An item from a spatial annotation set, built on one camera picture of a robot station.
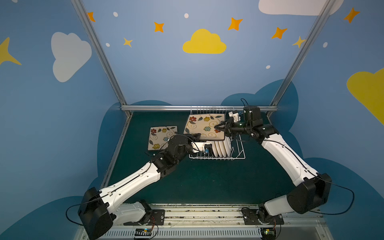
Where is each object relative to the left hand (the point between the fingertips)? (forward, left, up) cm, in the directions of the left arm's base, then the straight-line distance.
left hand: (195, 129), depth 72 cm
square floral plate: (+6, -5, -3) cm, 8 cm away
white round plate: (0, -17, -17) cm, 24 cm away
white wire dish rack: (+2, -28, -25) cm, 38 cm away
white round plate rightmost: (+3, -20, -18) cm, 27 cm away
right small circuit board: (-39, -37, -34) cm, 64 cm away
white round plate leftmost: (-1, -11, -16) cm, 20 cm away
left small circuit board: (-39, +25, -33) cm, 57 cm away
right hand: (+2, -10, 0) cm, 10 cm away
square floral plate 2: (-10, -5, +4) cm, 12 cm away
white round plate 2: (0, -14, -17) cm, 22 cm away
